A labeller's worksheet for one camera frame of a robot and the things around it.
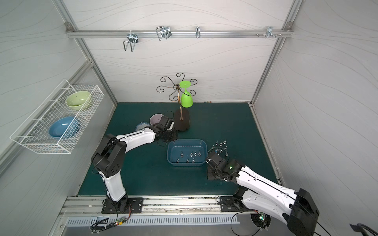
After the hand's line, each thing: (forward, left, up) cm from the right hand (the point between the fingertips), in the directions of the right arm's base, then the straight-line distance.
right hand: (210, 171), depth 80 cm
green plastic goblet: (+40, +15, +17) cm, 46 cm away
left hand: (+21, +19, +1) cm, 29 cm away
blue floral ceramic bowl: (+30, +48, -1) cm, 56 cm away
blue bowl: (+7, +68, +28) cm, 74 cm away
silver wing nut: (+16, -5, -5) cm, 17 cm away
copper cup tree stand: (+40, +20, -2) cm, 45 cm away
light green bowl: (+23, +70, +30) cm, 80 cm away
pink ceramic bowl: (+36, +38, 0) cm, 53 cm away
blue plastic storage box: (+13, +14, -4) cm, 19 cm away
